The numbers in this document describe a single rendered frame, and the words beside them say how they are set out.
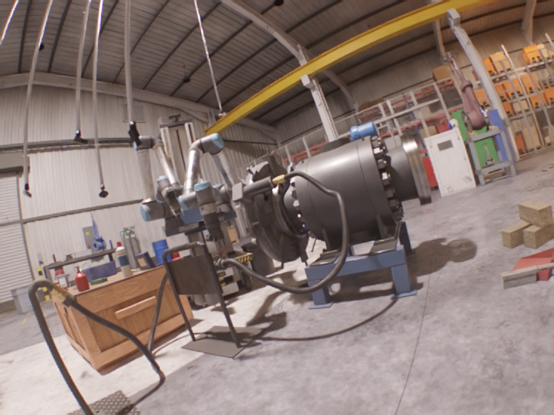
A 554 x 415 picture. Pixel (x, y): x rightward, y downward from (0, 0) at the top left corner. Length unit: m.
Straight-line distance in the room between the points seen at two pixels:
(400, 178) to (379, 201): 0.19
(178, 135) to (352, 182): 1.87
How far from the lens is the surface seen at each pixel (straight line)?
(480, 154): 8.49
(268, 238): 1.59
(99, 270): 2.34
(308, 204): 1.48
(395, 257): 1.31
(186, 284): 1.41
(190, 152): 1.83
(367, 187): 1.37
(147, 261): 1.74
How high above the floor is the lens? 0.58
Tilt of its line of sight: 2 degrees up
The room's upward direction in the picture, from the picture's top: 16 degrees counter-clockwise
